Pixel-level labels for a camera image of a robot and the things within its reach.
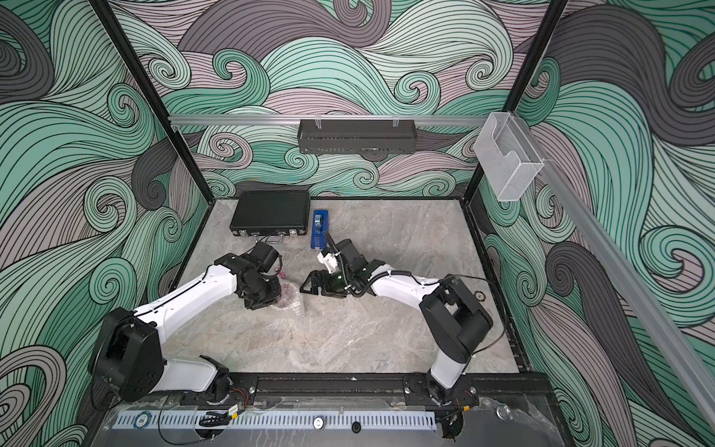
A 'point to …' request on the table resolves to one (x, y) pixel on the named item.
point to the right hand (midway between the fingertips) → (307, 294)
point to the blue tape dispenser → (319, 239)
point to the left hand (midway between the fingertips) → (278, 298)
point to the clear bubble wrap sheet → (296, 306)
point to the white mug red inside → (289, 292)
